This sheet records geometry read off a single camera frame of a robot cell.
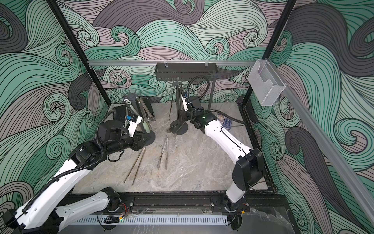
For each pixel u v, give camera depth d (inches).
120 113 44.4
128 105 26.9
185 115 28.6
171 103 47.7
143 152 36.3
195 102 23.5
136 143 22.1
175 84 29.9
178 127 39.5
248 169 16.6
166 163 34.3
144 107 29.5
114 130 18.5
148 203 29.5
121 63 73.8
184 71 37.5
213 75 32.1
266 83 30.6
